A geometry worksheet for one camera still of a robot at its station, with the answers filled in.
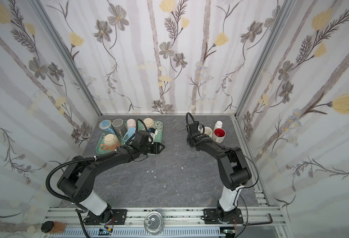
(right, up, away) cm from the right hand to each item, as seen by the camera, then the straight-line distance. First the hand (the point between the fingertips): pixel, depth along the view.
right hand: (192, 134), depth 95 cm
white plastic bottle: (+20, +6, +8) cm, 23 cm away
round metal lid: (-20, -38, -32) cm, 53 cm away
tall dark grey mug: (-49, +5, +3) cm, 50 cm away
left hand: (-20, -5, -6) cm, 21 cm away
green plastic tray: (-24, +6, +18) cm, 31 cm away
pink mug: (-42, +8, +6) cm, 43 cm away
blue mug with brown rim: (-58, +6, +3) cm, 59 cm away
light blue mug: (-41, +2, +3) cm, 41 cm away
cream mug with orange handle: (-52, -5, -2) cm, 52 cm away
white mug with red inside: (+20, -1, +9) cm, 22 cm away
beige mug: (-30, +8, +8) cm, 32 cm away
